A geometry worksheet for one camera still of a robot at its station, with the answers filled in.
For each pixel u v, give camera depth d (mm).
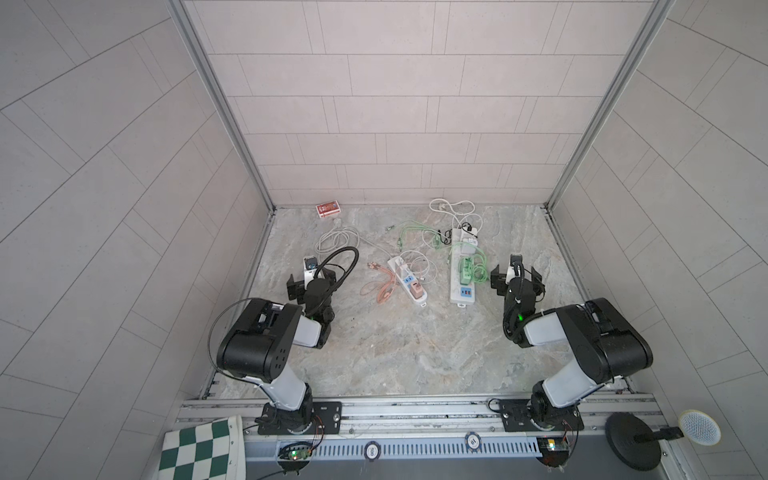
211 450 655
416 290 867
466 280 899
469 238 963
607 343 456
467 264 934
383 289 933
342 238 1055
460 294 910
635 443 666
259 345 450
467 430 708
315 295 678
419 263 996
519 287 710
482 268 941
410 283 928
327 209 1142
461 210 1163
